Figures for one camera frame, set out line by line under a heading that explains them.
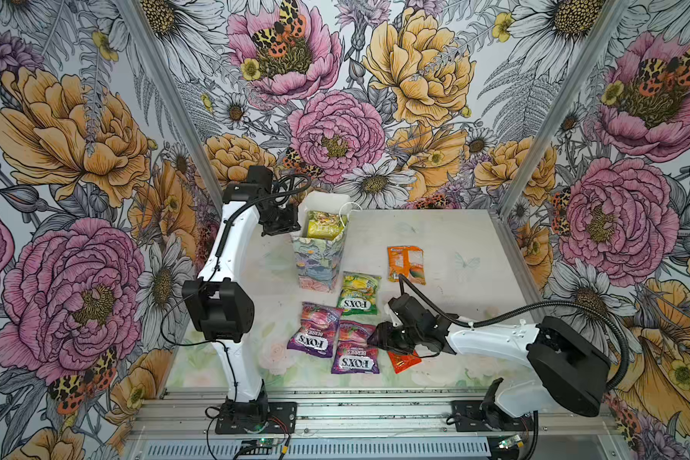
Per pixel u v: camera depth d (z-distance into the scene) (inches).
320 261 33.4
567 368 17.2
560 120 36.2
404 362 32.7
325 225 36.9
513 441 28.2
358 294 37.0
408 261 40.4
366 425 29.4
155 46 30.6
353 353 32.2
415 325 26.3
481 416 26.6
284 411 29.7
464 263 42.2
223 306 19.6
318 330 34.3
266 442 28.1
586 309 18.5
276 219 28.7
